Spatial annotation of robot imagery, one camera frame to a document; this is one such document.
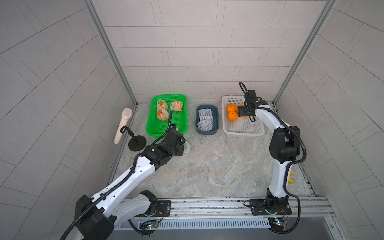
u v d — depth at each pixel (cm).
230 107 108
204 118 102
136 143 94
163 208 71
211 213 71
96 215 36
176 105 108
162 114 104
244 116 89
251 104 72
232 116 102
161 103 107
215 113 107
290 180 78
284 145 53
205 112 105
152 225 65
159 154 50
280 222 68
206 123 96
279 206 65
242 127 102
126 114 74
